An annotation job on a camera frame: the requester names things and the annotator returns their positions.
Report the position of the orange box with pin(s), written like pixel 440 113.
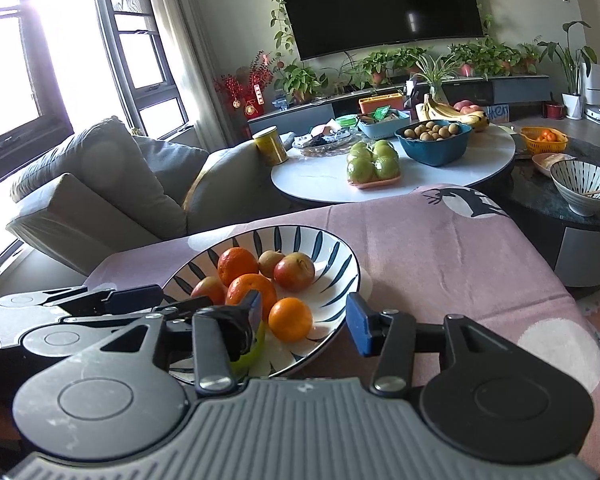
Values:
pixel 375 102

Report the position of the small green apple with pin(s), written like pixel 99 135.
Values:
pixel 255 350

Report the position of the dark red fruit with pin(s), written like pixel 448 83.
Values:
pixel 207 290

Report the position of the small brown fruit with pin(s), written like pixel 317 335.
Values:
pixel 270 262

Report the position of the grey yellow-trimmed cushion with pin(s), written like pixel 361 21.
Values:
pixel 230 190

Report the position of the red berry decoration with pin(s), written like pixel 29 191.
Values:
pixel 240 85

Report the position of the dark round coffee table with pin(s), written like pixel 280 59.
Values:
pixel 530 195

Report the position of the grey sofa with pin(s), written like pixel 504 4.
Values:
pixel 95 190

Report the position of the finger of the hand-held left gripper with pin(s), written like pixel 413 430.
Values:
pixel 130 297
pixel 170 310

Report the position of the round white table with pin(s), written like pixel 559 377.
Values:
pixel 320 180

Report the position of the small orange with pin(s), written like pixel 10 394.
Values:
pixel 290 319

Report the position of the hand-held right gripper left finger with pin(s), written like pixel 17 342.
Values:
pixel 256 312

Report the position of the tall plant in white pot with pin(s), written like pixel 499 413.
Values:
pixel 572 60

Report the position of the wrapped green apples tray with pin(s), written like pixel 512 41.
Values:
pixel 372 165

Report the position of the blue basket with packets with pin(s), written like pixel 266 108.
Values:
pixel 380 127

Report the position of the blue grey pillow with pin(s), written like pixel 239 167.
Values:
pixel 175 165

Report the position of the spider plant in vase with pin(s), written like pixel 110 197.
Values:
pixel 432 75

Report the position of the green vine around television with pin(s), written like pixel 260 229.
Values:
pixel 282 20

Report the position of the pink peach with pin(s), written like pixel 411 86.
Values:
pixel 467 106

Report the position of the black wall television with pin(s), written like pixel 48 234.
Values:
pixel 380 5

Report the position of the long television cabinet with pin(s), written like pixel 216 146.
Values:
pixel 520 87

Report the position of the small red pot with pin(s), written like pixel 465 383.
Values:
pixel 555 110

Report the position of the red yellow apple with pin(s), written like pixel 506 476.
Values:
pixel 294 271

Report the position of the large orange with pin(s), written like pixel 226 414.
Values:
pixel 250 290
pixel 237 266

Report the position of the yellow can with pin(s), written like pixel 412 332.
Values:
pixel 270 147

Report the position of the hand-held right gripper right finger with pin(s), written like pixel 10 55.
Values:
pixel 361 325

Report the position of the orange basket with tangerines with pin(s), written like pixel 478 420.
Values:
pixel 545 142

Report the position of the dark framed narrow window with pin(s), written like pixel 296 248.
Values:
pixel 105 35

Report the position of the blue striped white plate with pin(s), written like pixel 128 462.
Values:
pixel 325 265

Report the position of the pink shallow dish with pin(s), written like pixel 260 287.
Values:
pixel 545 162

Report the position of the small potted green plant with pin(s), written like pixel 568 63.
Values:
pixel 530 55

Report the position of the striped deep bowl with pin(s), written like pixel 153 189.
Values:
pixel 580 185

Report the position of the glass dish with snacks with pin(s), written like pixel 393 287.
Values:
pixel 325 142

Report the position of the blue bowl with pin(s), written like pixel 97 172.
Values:
pixel 435 152

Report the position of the bunch of bananas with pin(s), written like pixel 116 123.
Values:
pixel 450 112

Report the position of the beige curtain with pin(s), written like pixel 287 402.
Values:
pixel 190 45

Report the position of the pile of longans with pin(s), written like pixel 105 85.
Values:
pixel 430 131

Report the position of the blue white printed box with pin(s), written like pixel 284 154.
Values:
pixel 497 113

